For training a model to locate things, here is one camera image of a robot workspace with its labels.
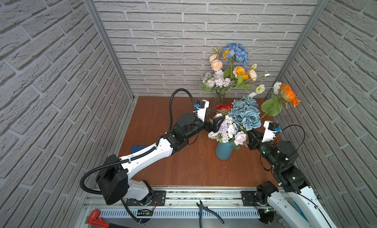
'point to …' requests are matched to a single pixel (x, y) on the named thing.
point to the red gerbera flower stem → (223, 108)
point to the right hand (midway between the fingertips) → (248, 128)
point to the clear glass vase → (219, 97)
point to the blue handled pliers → (201, 207)
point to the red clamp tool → (93, 219)
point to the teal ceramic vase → (224, 150)
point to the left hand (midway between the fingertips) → (218, 111)
